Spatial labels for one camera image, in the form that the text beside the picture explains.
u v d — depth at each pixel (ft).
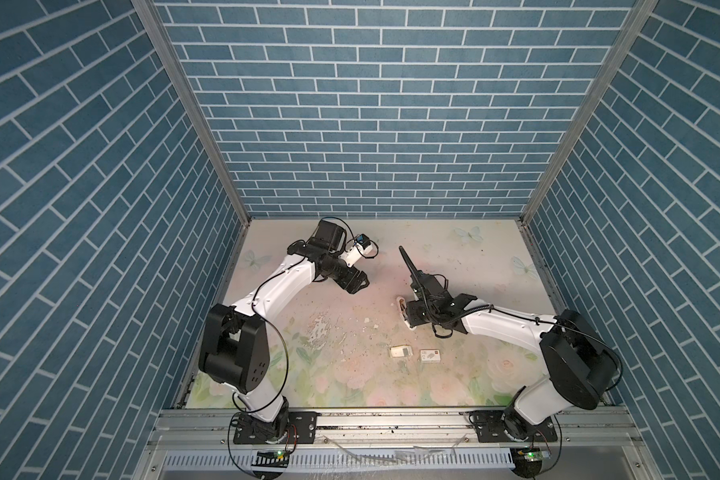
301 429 2.40
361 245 2.53
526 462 2.35
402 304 2.96
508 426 2.19
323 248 2.19
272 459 2.37
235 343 1.57
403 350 2.84
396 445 2.37
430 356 2.77
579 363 1.48
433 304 2.27
